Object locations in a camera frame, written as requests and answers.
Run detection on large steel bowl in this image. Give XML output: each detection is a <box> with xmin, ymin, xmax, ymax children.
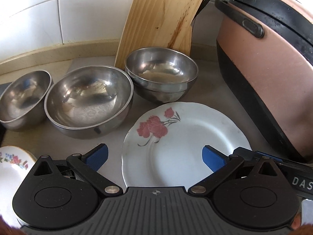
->
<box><xmin>44</xmin><ymin>65</ymin><xmax>134</xmax><ymax>139</ymax></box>

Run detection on white plate pink flowers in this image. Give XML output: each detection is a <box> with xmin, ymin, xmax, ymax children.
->
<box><xmin>122</xmin><ymin>102</ymin><xmax>250</xmax><ymax>189</ymax></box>

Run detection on person's right hand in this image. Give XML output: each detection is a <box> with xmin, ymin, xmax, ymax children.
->
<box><xmin>290</xmin><ymin>199</ymin><xmax>313</xmax><ymax>235</ymax></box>

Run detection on small white floral plate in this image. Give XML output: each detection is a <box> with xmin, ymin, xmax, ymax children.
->
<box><xmin>0</xmin><ymin>146</ymin><xmax>37</xmax><ymax>228</ymax></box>

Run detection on small steel bowl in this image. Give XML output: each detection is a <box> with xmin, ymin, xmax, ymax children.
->
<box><xmin>1</xmin><ymin>70</ymin><xmax>53</xmax><ymax>131</ymax></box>

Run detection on medium steel bowl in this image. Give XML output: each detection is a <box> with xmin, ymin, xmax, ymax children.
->
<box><xmin>125</xmin><ymin>47</ymin><xmax>199</xmax><ymax>103</ymax></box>

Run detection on pink black rice cooker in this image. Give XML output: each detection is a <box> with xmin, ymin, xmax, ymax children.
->
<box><xmin>215</xmin><ymin>0</ymin><xmax>312</xmax><ymax>162</ymax></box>

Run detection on wooden knife block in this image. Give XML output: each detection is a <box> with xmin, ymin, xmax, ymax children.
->
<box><xmin>115</xmin><ymin>0</ymin><xmax>203</xmax><ymax>69</ymax></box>

